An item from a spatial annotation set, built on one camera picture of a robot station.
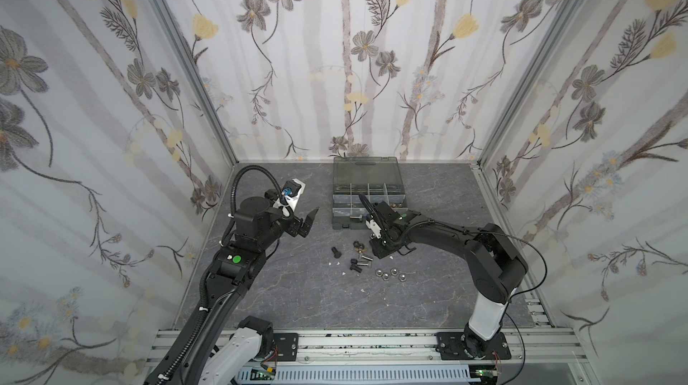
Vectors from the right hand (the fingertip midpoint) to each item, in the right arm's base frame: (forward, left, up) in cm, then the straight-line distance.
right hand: (379, 245), depth 91 cm
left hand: (+2, +24, +26) cm, 35 cm away
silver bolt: (+12, +8, -3) cm, 15 cm away
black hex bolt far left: (-2, +15, -4) cm, 15 cm away
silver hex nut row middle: (-8, -5, -3) cm, 10 cm away
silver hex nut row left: (-9, 0, -3) cm, 9 cm away
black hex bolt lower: (-5, +9, -3) cm, 11 cm away
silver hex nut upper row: (-10, -2, -2) cm, 11 cm away
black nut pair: (+2, +8, -4) cm, 9 cm away
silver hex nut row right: (-10, -7, -2) cm, 13 cm away
